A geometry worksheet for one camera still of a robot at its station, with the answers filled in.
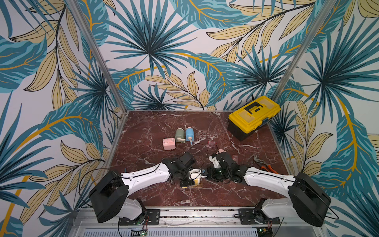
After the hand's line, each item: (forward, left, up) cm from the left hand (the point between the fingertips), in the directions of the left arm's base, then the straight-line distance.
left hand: (190, 179), depth 81 cm
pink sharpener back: (+22, +14, +1) cm, 26 cm away
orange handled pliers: (+11, -46, -4) cm, 47 cm away
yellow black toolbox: (+34, -36, +13) cm, 52 cm away
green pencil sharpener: (+27, +8, +2) cm, 28 cm away
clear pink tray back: (+26, -14, -4) cm, 30 cm away
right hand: (+2, -6, +1) cm, 6 cm away
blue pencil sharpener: (+29, +1, +2) cm, 29 cm away
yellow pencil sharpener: (-2, -3, +3) cm, 5 cm away
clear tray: (+14, -27, -1) cm, 30 cm away
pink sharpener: (+18, -19, 0) cm, 26 cm away
